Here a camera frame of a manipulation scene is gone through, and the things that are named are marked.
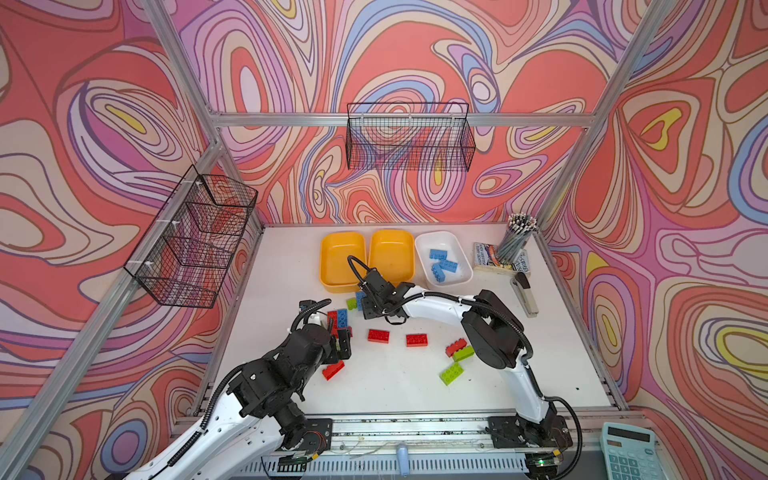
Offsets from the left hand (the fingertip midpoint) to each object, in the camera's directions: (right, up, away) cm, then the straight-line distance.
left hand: (341, 332), depth 73 cm
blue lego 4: (+34, +15, +32) cm, 49 cm away
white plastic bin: (+33, +25, +36) cm, 54 cm away
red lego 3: (+21, -7, +16) cm, 27 cm away
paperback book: (+48, +18, +34) cm, 61 cm away
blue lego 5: (+29, +13, +29) cm, 44 cm away
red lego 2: (+9, -5, +15) cm, 19 cm away
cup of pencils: (+54, +27, +20) cm, 63 cm away
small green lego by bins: (0, +4, +22) cm, 22 cm away
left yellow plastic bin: (-6, +13, +28) cm, 31 cm away
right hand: (+7, +1, +22) cm, 23 cm away
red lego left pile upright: (-6, 0, +20) cm, 21 cm away
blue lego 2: (-2, -1, +18) cm, 18 cm away
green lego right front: (+30, -14, +9) cm, 34 cm away
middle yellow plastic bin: (+14, +20, +35) cm, 43 cm away
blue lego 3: (+31, +19, +35) cm, 50 cm away
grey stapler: (+57, +6, +23) cm, 62 cm away
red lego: (-4, -13, +9) cm, 16 cm away
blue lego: (+2, +5, +24) cm, 25 cm away
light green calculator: (+69, -27, -4) cm, 74 cm away
